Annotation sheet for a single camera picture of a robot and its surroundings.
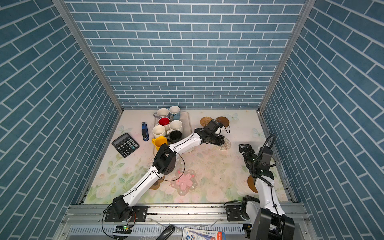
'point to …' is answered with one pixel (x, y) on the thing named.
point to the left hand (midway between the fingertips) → (224, 142)
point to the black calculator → (125, 144)
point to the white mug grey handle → (161, 112)
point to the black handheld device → (166, 233)
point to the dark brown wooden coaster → (223, 120)
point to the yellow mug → (159, 141)
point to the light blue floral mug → (174, 112)
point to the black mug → (174, 136)
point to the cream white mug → (159, 131)
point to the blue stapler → (144, 131)
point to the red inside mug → (164, 121)
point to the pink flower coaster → (184, 181)
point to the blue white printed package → (191, 234)
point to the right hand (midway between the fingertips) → (241, 147)
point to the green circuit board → (125, 229)
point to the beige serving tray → (185, 117)
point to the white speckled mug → (175, 125)
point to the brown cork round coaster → (251, 184)
